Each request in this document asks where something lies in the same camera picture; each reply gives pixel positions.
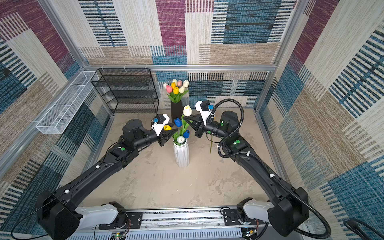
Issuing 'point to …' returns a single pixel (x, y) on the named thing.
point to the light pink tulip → (179, 83)
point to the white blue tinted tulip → (180, 139)
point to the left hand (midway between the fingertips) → (174, 124)
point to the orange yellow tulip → (173, 85)
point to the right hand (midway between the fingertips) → (185, 119)
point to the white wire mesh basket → (56, 121)
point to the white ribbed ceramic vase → (181, 154)
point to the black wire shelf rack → (127, 90)
